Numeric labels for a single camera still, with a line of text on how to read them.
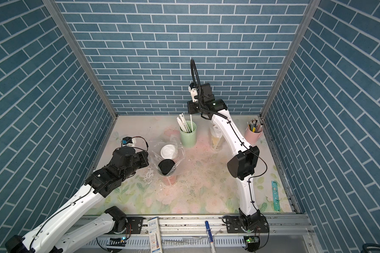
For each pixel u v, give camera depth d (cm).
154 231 71
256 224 68
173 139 78
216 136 87
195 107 73
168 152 81
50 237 40
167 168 72
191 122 91
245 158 52
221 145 99
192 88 74
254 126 96
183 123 95
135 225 74
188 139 96
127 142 64
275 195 84
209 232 71
